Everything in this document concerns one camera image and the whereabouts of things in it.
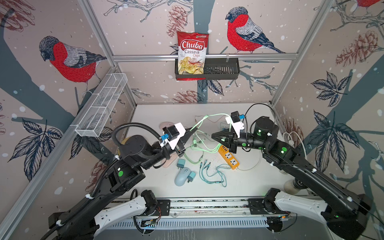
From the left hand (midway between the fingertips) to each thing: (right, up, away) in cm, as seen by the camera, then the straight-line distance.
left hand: (197, 125), depth 49 cm
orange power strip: (+21, -24, +38) cm, 50 cm away
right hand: (+7, -5, +10) cm, 13 cm away
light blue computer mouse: (-9, -31, +33) cm, 46 cm away
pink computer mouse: (-23, -3, +57) cm, 61 cm away
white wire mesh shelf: (-51, +1, +23) cm, 56 cm away
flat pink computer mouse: (-17, -25, +39) cm, 49 cm away
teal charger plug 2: (-10, -26, +39) cm, 48 cm away
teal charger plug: (-3, -31, +32) cm, 45 cm away
